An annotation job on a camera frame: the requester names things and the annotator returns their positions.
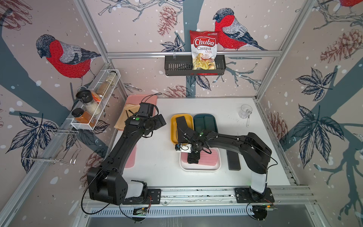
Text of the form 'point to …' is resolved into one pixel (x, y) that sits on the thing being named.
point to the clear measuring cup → (245, 111)
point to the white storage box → (203, 168)
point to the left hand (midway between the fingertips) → (161, 121)
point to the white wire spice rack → (101, 101)
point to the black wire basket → (182, 65)
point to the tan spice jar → (102, 88)
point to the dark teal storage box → (203, 115)
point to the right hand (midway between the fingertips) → (190, 153)
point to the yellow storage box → (189, 119)
